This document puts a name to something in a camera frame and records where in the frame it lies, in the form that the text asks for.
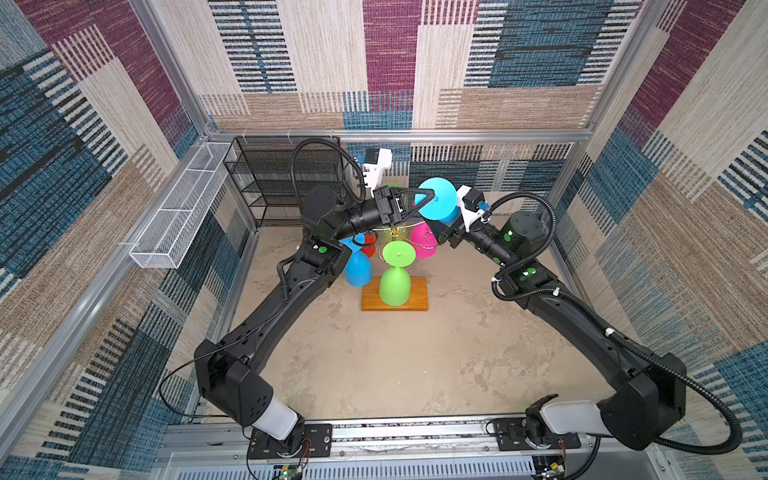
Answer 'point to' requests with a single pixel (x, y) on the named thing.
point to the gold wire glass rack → (398, 231)
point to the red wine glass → (369, 247)
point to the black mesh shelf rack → (260, 168)
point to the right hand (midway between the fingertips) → (437, 201)
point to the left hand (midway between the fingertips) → (437, 197)
